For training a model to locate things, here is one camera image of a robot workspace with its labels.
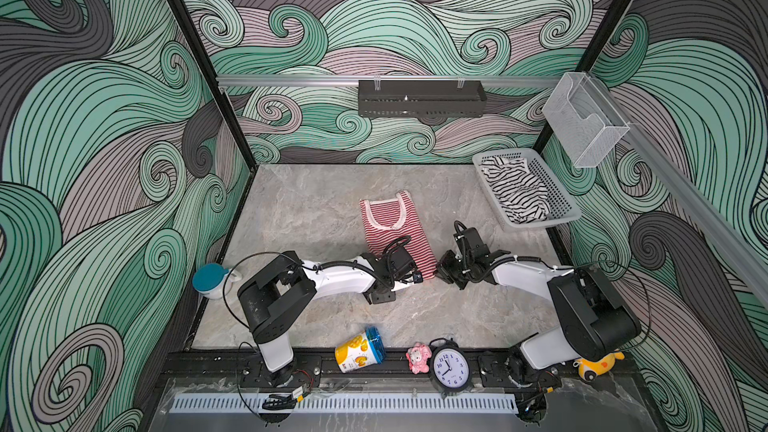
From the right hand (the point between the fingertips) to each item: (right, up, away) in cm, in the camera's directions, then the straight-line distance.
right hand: (432, 271), depth 90 cm
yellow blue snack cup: (-21, -14, -20) cm, 32 cm away
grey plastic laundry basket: (+46, +19, +8) cm, 50 cm away
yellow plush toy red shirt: (+34, -18, -20) cm, 44 cm away
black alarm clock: (+1, -18, -19) cm, 26 cm away
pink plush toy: (-7, -17, -18) cm, 25 cm away
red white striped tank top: (-14, +15, +13) cm, 24 cm away
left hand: (-15, -2, -2) cm, 15 cm away
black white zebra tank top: (+35, +22, +14) cm, 44 cm away
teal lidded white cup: (-67, -2, -3) cm, 68 cm away
